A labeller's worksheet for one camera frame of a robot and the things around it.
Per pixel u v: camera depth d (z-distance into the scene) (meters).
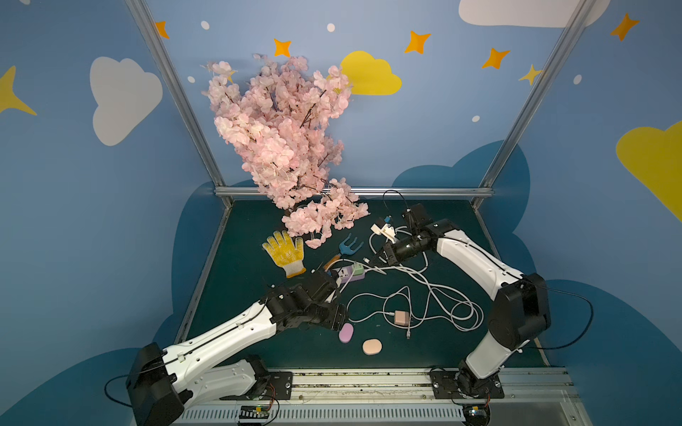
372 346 0.80
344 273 0.96
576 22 0.71
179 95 0.85
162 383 0.38
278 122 0.68
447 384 0.75
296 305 0.54
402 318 0.86
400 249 0.73
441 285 0.93
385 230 0.77
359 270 0.92
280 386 0.74
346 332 0.83
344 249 1.05
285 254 1.02
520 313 0.46
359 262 0.90
